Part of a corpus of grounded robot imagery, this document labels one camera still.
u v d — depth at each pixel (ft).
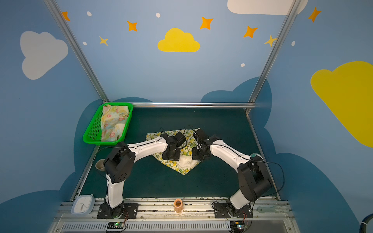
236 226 2.34
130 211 2.41
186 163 2.95
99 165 2.86
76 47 2.72
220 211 2.43
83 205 2.41
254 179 1.45
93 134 3.29
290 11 2.35
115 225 2.31
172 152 2.53
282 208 2.46
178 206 2.15
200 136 2.31
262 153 3.33
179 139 2.46
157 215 2.41
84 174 2.97
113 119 3.65
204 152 2.27
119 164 1.64
